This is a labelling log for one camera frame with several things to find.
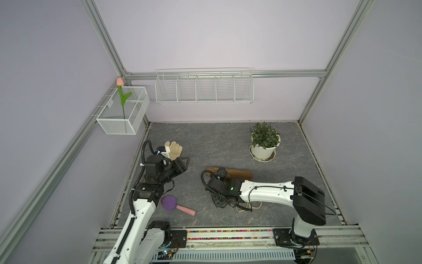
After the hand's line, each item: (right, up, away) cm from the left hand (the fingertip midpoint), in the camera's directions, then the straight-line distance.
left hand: (187, 161), depth 76 cm
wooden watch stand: (+25, -9, +11) cm, 28 cm away
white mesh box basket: (-33, +25, +7) cm, 42 cm away
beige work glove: (-13, +3, +29) cm, 31 cm away
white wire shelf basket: (+5, +43, +23) cm, 49 cm away
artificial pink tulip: (-35, +32, +10) cm, 49 cm away
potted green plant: (+40, +11, +13) cm, 44 cm away
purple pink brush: (-10, -22, +6) cm, 25 cm away
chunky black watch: (+17, -7, +8) cm, 20 cm away
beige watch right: (+35, -24, +6) cm, 43 cm away
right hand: (+14, -19, +6) cm, 24 cm away
